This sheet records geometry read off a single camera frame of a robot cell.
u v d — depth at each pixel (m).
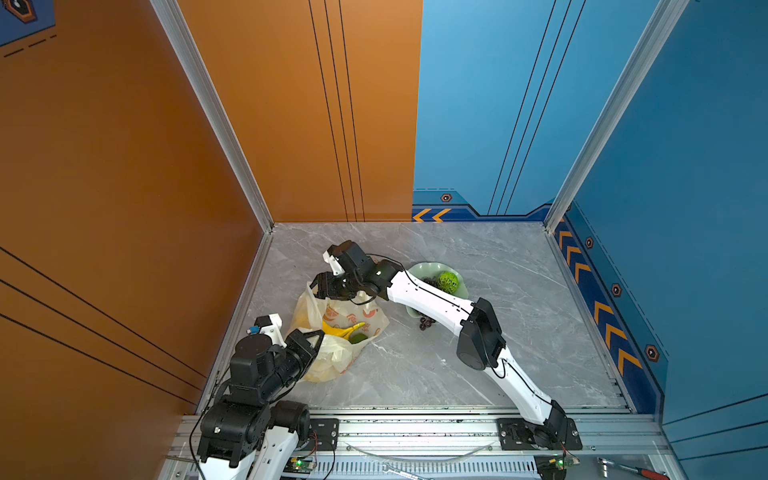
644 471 0.68
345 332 0.87
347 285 0.72
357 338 0.88
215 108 0.86
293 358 0.57
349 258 0.66
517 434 0.73
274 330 0.61
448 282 0.94
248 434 0.43
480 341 0.59
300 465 0.71
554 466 0.71
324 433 0.74
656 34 0.73
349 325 0.91
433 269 1.01
